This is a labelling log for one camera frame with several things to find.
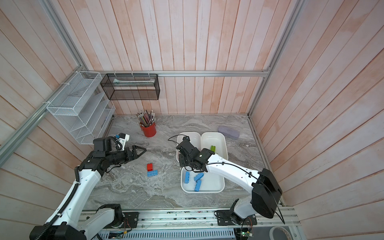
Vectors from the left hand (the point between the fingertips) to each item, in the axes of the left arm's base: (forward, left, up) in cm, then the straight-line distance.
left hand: (141, 155), depth 76 cm
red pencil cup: (+29, +4, -16) cm, 33 cm away
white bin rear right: (+22, -45, -17) cm, 53 cm away
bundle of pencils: (+32, +5, -6) cm, 32 cm away
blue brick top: (-5, -30, -17) cm, 35 cm away
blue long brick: (-5, -24, -17) cm, 30 cm away
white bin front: (-8, -37, -19) cm, 43 cm away
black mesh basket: (+52, +17, +6) cm, 55 cm away
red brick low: (+1, -1, -18) cm, 18 cm away
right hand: (+2, -21, -6) cm, 22 cm away
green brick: (+15, -41, -17) cm, 47 cm away
